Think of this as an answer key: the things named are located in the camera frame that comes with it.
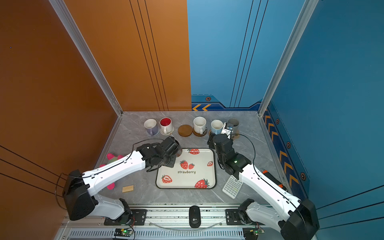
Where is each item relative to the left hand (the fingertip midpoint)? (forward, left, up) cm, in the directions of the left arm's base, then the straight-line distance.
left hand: (173, 158), depth 81 cm
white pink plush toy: (+4, +39, -8) cm, 40 cm away
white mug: (+31, -14, -6) cm, 35 cm away
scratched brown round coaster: (+25, -13, -11) cm, 30 cm away
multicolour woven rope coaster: (+24, +9, -11) cm, 28 cm away
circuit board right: (-31, -40, -14) cm, 53 cm away
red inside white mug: (+30, +10, -7) cm, 32 cm away
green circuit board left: (-32, +22, -14) cm, 41 cm away
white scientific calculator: (-11, -33, -11) cm, 36 cm away
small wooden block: (-13, +25, -11) cm, 30 cm away
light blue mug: (+28, -26, -5) cm, 38 cm away
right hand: (+9, -22, +11) cm, 26 cm away
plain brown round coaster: (+29, -4, -12) cm, 31 cm away
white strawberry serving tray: (0, -12, -12) cm, 17 cm away
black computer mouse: (-25, -12, -11) cm, 30 cm away
